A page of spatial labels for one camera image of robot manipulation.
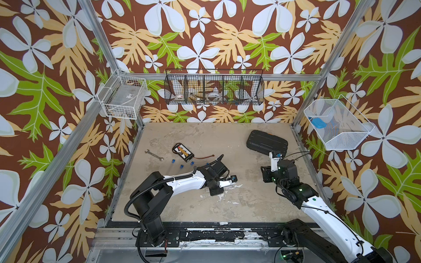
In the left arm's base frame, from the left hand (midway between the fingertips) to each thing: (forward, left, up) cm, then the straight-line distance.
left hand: (221, 183), depth 88 cm
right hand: (+4, -21, +12) cm, 24 cm away
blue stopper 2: (+12, +23, -3) cm, 26 cm away
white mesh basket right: (+21, -60, +25) cm, 68 cm away
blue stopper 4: (0, +7, +21) cm, 22 cm away
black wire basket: (+49, +4, +29) cm, 57 cm away
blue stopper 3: (+14, +17, -2) cm, 22 cm away
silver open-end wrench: (+17, +37, -3) cm, 41 cm away
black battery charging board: (+21, +23, -2) cm, 31 cm away
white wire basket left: (+34, +53, +32) cm, 70 cm away
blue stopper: (+16, +29, -3) cm, 33 cm away
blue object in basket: (+25, -52, +23) cm, 62 cm away
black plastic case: (+26, -29, +3) cm, 39 cm away
